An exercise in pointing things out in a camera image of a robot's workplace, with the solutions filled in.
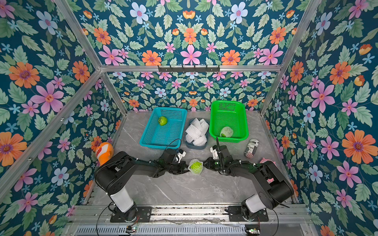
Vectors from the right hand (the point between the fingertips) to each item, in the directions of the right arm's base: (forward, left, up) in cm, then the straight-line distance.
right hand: (206, 161), depth 89 cm
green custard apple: (-5, +5, +4) cm, 8 cm away
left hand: (-5, +8, -1) cm, 9 cm away
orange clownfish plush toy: (+2, +62, +6) cm, 63 cm away
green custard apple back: (+30, +32, +4) cm, 44 cm away
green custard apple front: (+18, -11, +3) cm, 22 cm away
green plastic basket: (+37, -18, -3) cm, 41 cm away
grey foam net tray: (+12, +10, 0) cm, 15 cm away
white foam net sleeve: (+21, -15, +5) cm, 26 cm away
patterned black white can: (+10, -30, 0) cm, 31 cm away
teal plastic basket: (+26, +31, 0) cm, 41 cm away
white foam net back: (+21, +7, +3) cm, 22 cm away
